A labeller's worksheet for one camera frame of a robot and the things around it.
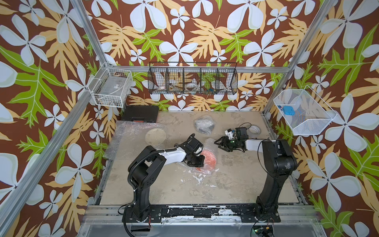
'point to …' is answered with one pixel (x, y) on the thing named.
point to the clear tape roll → (255, 129)
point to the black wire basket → (193, 78)
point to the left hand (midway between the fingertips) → (204, 165)
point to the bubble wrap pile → (131, 138)
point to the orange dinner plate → (209, 161)
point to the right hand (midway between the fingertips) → (216, 143)
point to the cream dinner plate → (155, 137)
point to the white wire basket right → (305, 112)
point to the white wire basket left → (110, 86)
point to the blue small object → (288, 110)
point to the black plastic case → (146, 113)
